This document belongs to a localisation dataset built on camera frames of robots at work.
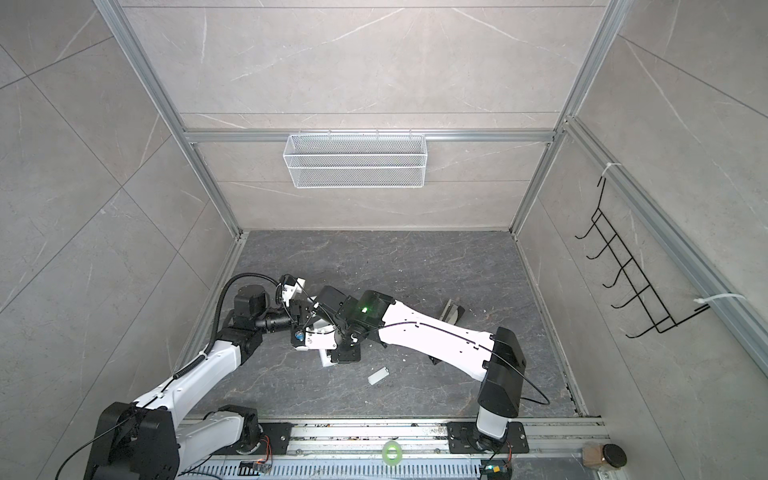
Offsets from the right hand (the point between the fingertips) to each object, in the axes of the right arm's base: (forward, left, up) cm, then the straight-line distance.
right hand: (336, 341), depth 73 cm
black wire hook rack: (-1, -69, +14) cm, 71 cm away
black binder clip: (+1, -26, -16) cm, 31 cm away
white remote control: (-4, +2, 0) cm, 5 cm away
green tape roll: (-22, -13, -17) cm, 31 cm away
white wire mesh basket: (+59, -2, +13) cm, 61 cm away
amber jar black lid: (-24, -60, -9) cm, 65 cm away
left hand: (+8, +2, +3) cm, 8 cm away
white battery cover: (-2, -11, -16) cm, 20 cm away
